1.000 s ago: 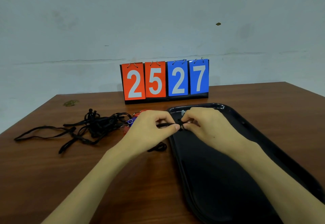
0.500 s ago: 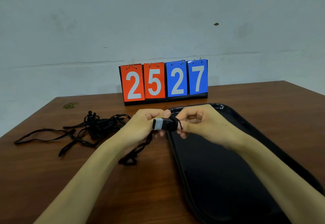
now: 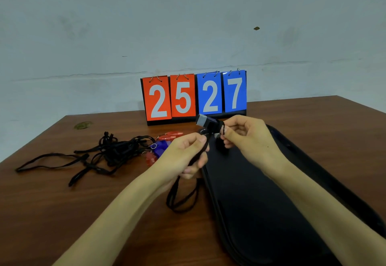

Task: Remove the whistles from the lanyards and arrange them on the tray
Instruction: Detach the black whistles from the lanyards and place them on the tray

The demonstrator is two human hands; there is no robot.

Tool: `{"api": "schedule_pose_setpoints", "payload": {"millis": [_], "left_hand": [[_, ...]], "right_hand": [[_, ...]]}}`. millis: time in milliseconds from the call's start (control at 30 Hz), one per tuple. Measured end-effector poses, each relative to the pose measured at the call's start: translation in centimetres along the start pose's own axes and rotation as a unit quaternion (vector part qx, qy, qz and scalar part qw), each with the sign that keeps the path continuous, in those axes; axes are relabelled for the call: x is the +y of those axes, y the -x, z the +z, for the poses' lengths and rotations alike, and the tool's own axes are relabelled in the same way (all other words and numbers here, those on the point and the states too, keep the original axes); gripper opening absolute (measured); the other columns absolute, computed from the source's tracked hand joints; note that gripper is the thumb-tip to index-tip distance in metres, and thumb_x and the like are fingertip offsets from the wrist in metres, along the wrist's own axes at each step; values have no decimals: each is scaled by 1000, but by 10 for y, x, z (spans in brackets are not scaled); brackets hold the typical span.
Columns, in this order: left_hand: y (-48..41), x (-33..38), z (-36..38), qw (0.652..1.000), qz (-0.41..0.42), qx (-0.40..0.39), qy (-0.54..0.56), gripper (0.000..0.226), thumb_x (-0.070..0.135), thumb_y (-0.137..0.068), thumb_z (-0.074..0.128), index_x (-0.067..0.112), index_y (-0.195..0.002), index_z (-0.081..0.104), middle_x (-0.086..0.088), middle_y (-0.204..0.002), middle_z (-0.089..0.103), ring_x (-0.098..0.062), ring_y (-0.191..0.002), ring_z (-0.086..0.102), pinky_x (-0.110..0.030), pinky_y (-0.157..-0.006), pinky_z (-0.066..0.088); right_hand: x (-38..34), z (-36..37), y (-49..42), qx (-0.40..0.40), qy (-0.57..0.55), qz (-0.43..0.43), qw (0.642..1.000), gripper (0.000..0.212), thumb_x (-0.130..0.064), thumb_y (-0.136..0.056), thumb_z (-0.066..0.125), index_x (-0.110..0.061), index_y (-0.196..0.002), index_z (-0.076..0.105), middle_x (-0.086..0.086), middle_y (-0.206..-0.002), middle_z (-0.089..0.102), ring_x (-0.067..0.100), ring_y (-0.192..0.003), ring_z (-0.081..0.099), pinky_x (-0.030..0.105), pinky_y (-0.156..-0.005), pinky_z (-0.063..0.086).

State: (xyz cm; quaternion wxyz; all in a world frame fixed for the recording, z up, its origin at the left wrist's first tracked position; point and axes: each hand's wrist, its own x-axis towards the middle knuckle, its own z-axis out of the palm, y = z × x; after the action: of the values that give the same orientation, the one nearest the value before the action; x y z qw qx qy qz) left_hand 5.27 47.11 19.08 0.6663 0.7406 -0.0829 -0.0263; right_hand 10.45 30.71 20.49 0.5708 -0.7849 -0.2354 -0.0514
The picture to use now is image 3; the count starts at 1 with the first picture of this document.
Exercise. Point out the person's left thumb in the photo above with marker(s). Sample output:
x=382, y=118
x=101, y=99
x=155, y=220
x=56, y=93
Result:
x=194, y=142

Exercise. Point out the person's right thumb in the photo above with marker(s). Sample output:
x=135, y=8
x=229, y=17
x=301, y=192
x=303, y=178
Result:
x=232, y=134

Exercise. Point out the black plastic tray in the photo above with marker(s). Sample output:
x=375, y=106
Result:
x=256, y=214

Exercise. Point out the person's left forearm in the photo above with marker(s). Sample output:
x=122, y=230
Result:
x=120, y=217

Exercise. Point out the red and blue flip scoreboard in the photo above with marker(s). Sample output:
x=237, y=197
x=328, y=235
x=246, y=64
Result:
x=181, y=100

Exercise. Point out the person's right forearm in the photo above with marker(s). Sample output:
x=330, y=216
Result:
x=325, y=214

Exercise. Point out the person's right hand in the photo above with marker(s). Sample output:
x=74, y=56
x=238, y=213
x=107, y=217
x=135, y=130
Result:
x=256, y=142

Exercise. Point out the blue plastic whistle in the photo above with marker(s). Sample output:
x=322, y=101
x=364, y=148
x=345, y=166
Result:
x=160, y=148

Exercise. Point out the black whistle with grey mouthpiece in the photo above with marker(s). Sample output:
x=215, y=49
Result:
x=209, y=123

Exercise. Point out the small olive debris patch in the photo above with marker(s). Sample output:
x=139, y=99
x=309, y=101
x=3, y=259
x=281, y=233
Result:
x=83, y=125

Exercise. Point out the person's left hand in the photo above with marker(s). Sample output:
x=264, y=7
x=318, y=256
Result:
x=176, y=157

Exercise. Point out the red plastic whistle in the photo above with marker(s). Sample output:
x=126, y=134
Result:
x=150, y=158
x=175, y=134
x=166, y=138

